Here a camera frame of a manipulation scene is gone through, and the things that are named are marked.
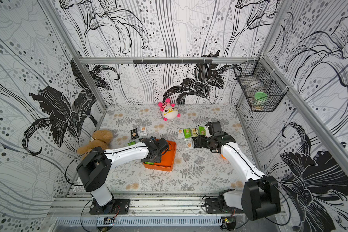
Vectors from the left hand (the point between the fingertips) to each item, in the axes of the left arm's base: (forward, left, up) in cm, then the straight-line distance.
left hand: (153, 160), depth 88 cm
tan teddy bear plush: (+11, +34, +6) cm, 36 cm away
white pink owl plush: (+37, -8, +5) cm, 38 cm away
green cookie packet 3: (+12, +17, -1) cm, 21 cm away
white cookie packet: (+20, -17, 0) cm, 26 cm away
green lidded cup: (+25, -60, +32) cm, 72 cm away
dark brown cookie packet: (+19, +16, -1) cm, 25 cm away
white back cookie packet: (+13, -23, +1) cm, 26 cm away
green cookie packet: (+21, -22, 0) cm, 30 cm away
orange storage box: (+1, -9, +1) cm, 9 cm away
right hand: (+10, -30, +10) cm, 33 cm away
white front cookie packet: (+22, +10, 0) cm, 24 cm away
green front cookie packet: (-4, +2, +6) cm, 8 cm away
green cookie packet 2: (+24, -32, 0) cm, 40 cm away
